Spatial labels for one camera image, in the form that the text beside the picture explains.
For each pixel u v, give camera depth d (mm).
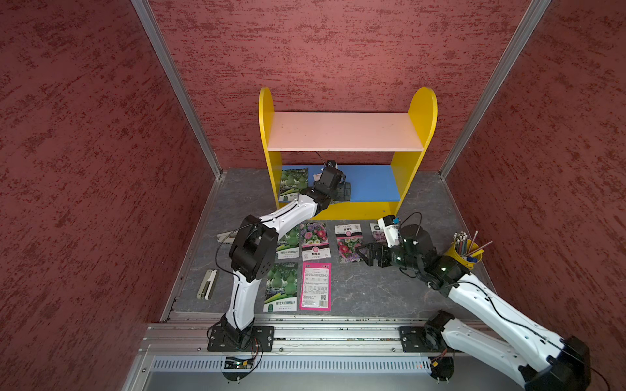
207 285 829
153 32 753
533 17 725
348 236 976
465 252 849
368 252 666
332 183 728
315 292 834
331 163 831
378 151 1141
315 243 957
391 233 684
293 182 974
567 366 381
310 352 725
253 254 525
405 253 611
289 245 948
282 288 847
